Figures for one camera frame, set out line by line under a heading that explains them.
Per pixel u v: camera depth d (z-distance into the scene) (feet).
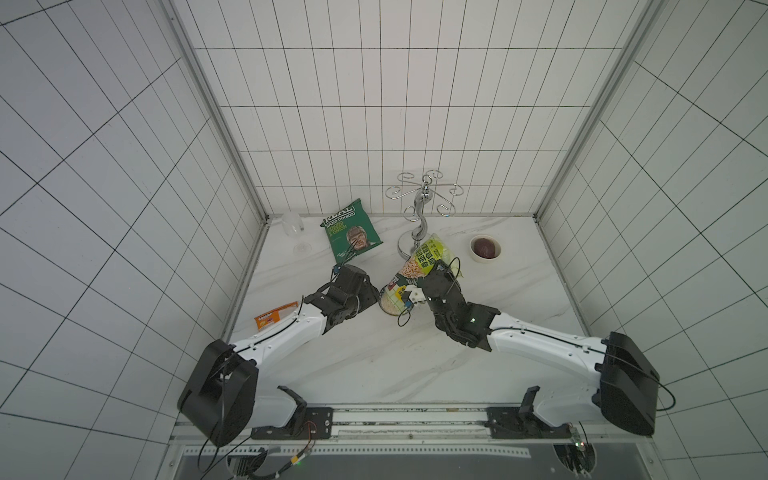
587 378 1.43
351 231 3.50
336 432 2.38
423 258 2.61
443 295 1.83
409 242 3.51
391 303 2.66
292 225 3.28
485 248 3.36
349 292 2.15
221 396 1.34
